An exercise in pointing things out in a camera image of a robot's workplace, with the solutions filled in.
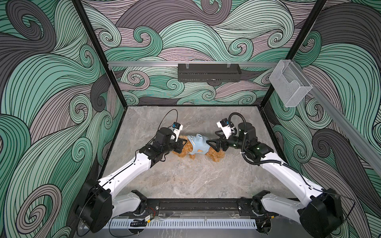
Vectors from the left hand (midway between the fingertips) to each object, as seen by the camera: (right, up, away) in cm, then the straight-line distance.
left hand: (185, 139), depth 80 cm
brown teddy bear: (+1, -5, -2) cm, 5 cm away
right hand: (+14, +2, -4) cm, 15 cm away
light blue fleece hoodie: (+8, -3, -4) cm, 9 cm away
